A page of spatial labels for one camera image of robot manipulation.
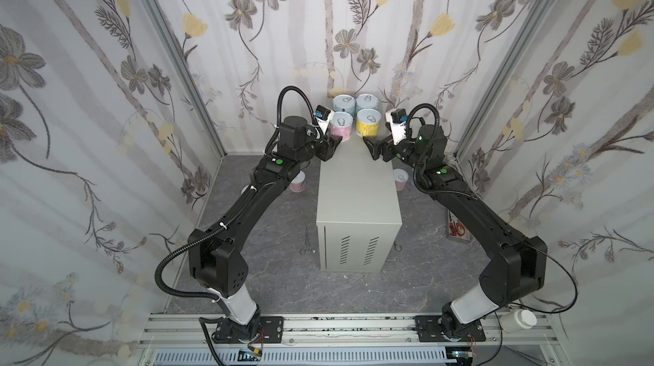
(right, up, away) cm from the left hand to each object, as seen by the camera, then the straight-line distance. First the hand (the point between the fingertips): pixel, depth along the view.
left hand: (331, 126), depth 75 cm
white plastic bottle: (+52, -55, -7) cm, 76 cm away
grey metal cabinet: (+7, -25, -15) cm, 30 cm away
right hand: (+14, 0, -3) cm, 14 cm away
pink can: (-14, -18, +28) cm, 36 cm away
